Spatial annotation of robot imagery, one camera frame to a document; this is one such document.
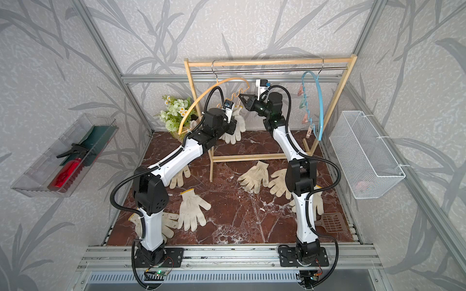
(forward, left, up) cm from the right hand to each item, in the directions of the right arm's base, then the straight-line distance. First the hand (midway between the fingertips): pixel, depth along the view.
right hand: (240, 94), depth 84 cm
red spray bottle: (-42, +57, -3) cm, 71 cm away
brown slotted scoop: (-46, -42, -38) cm, 74 cm away
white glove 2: (-10, +6, -19) cm, 22 cm away
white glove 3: (-22, -7, -38) cm, 45 cm away
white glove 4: (-27, -20, -38) cm, 51 cm away
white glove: (-7, 0, -9) cm, 12 cm away
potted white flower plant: (-4, +32, -7) cm, 33 cm away
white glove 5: (-40, +24, -37) cm, 60 cm away
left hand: (-6, +3, -8) cm, 10 cm away
